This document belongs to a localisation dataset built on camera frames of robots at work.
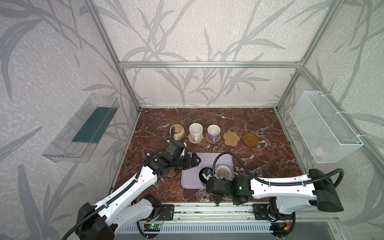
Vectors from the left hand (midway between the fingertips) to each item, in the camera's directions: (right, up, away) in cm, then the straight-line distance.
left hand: (197, 159), depth 75 cm
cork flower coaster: (+22, +7, +27) cm, 36 cm away
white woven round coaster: (-2, +5, +24) cm, 24 cm away
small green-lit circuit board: (-21, -32, -4) cm, 39 cm away
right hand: (+6, -13, -2) cm, 15 cm away
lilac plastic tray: (-4, -12, +8) cm, 16 cm away
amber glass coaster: (+36, +6, +26) cm, 45 cm away
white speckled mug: (-2, +12, +26) cm, 28 cm away
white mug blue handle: (+14, -8, +4) cm, 17 cm away
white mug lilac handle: (+10, +11, +26) cm, 30 cm away
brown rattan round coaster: (+5, +7, +26) cm, 28 cm away
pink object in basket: (+59, +4, -3) cm, 59 cm away
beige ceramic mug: (-12, +12, +21) cm, 28 cm away
